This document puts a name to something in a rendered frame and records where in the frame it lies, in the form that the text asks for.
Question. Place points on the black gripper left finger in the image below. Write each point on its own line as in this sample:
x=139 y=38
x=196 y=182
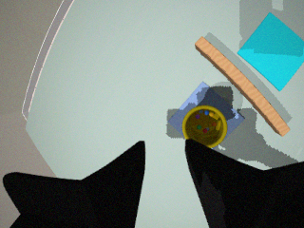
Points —
x=109 y=198

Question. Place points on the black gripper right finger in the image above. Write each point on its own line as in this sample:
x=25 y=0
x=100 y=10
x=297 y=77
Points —
x=234 y=194

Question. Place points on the tan wooden bar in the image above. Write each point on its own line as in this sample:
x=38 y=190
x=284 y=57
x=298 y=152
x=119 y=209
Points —
x=264 y=108

